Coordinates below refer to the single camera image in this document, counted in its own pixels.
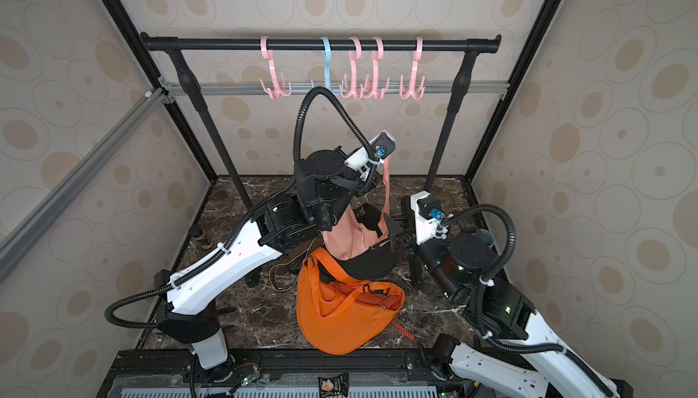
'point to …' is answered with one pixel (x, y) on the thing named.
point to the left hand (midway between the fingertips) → (373, 141)
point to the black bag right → (374, 263)
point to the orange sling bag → (341, 314)
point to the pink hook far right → (419, 91)
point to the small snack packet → (339, 385)
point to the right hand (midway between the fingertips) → (411, 208)
